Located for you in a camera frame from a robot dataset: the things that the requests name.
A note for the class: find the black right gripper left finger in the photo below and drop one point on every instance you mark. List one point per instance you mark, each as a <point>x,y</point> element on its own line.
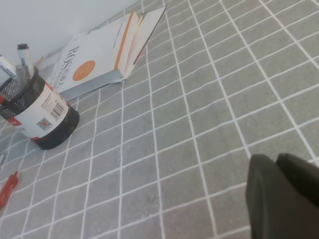
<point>276,209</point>

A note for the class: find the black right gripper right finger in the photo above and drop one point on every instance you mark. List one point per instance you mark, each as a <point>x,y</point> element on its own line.
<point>303,176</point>

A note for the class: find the black mesh pen holder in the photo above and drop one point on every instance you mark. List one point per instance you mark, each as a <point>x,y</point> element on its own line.
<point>38,111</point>

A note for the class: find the red gel pen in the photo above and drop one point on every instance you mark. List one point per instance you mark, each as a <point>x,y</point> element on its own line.
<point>8,188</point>

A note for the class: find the grey pen in holder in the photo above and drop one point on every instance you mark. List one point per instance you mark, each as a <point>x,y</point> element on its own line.
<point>21,75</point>

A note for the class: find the white orange ROS book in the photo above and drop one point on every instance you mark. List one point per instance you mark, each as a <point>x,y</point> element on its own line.
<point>64,69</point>

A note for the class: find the white marker dark cap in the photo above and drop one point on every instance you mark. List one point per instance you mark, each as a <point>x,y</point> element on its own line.
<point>26,58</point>

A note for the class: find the white marker grey cap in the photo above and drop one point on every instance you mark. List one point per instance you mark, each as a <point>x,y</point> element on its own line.
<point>7,67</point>

